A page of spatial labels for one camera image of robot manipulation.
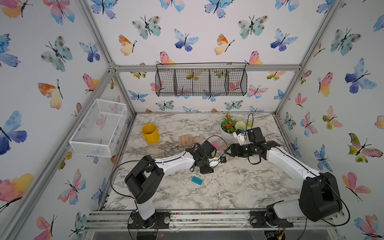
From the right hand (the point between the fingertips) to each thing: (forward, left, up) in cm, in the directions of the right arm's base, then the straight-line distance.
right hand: (230, 150), depth 84 cm
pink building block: (+13, +7, -14) cm, 20 cm away
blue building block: (-8, +5, +5) cm, 11 cm away
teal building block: (-13, +18, -14) cm, 26 cm away
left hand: (-4, +10, -8) cm, 13 cm away
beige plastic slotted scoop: (+13, +26, -11) cm, 31 cm away
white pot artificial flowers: (+17, 0, +1) cm, 17 cm away
